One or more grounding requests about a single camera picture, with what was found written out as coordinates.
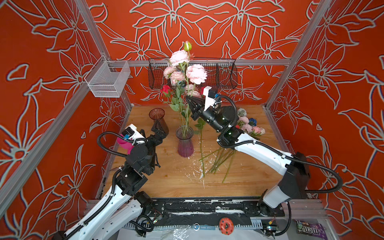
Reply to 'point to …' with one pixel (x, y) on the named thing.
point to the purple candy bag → (317, 230)
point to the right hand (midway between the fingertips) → (184, 96)
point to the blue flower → (252, 122)
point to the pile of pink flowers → (247, 125)
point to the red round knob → (226, 226)
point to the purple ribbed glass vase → (185, 133)
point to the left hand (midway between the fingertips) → (151, 124)
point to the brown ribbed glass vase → (157, 114)
